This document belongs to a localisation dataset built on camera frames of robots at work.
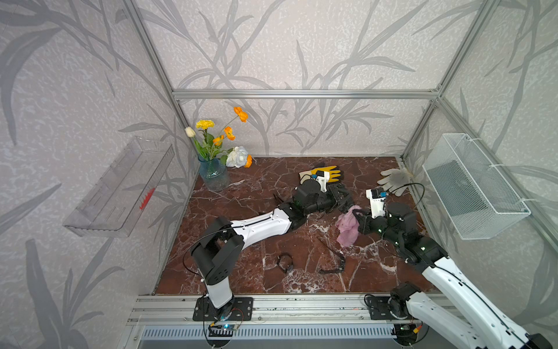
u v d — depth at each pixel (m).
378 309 0.73
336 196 0.68
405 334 0.72
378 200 0.65
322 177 0.75
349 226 0.76
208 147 0.88
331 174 1.12
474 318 0.43
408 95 0.96
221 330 0.72
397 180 1.12
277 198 1.05
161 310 0.76
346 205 0.74
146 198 0.65
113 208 0.63
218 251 0.46
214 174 0.99
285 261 0.85
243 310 0.72
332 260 0.85
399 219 0.54
